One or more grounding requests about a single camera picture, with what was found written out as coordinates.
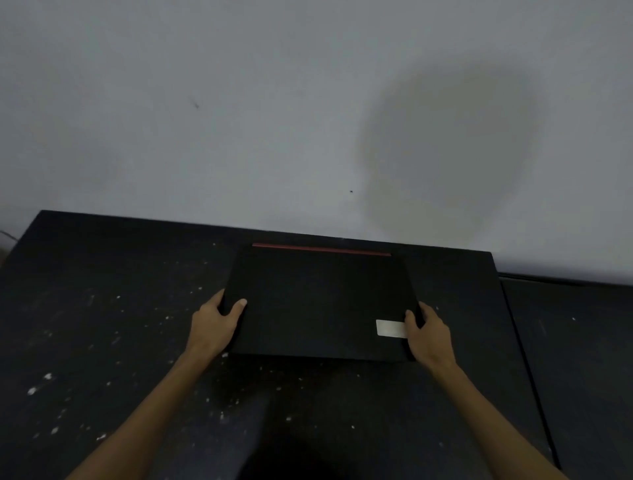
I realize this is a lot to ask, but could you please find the person's left hand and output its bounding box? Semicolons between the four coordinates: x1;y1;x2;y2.
186;289;248;359

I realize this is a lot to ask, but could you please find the person's right hand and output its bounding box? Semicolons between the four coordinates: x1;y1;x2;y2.
405;302;459;375

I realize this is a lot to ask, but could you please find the black laptop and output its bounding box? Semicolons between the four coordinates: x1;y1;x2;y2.
220;242;426;363

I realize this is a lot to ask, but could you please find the person's right forearm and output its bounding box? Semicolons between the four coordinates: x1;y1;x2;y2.
430;361;570;480

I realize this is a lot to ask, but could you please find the person's left forearm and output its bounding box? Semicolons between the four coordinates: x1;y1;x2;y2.
67;345;218;480

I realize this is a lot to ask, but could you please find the black table with white specks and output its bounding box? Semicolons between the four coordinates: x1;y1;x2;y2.
0;210;560;480

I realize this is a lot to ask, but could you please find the plain black table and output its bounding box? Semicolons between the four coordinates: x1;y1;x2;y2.
498;274;633;480

